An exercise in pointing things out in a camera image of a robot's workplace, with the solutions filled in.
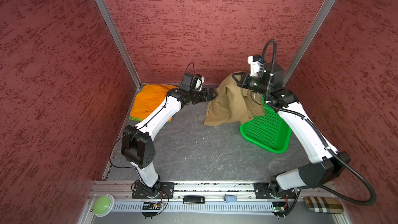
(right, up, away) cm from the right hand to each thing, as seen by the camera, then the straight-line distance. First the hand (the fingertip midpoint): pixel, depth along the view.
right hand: (230, 78), depth 70 cm
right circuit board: (+23, -61, +1) cm, 65 cm away
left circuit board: (-38, -61, +2) cm, 71 cm away
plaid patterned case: (+42, -57, -2) cm, 71 cm away
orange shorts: (-51, -9, +32) cm, 61 cm away
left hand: (-9, -10, +12) cm, 18 cm away
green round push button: (-58, -58, -2) cm, 82 cm away
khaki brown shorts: (+2, -12, +1) cm, 12 cm away
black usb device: (-17, -57, 0) cm, 59 cm away
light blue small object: (0, -58, +2) cm, 58 cm away
